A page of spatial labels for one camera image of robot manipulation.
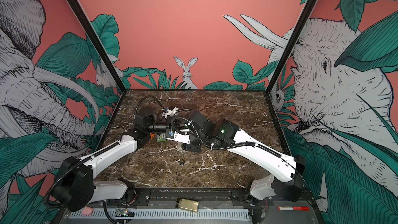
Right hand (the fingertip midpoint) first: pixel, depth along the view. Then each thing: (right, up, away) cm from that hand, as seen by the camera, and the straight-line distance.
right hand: (181, 136), depth 64 cm
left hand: (+2, +3, +3) cm, 5 cm away
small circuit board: (-28, -36, +6) cm, 46 cm away
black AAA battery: (-2, -19, +21) cm, 29 cm away
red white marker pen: (+56, -35, +7) cm, 67 cm away
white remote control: (-1, -4, 0) cm, 4 cm away
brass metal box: (+3, -32, +5) cm, 32 cm away
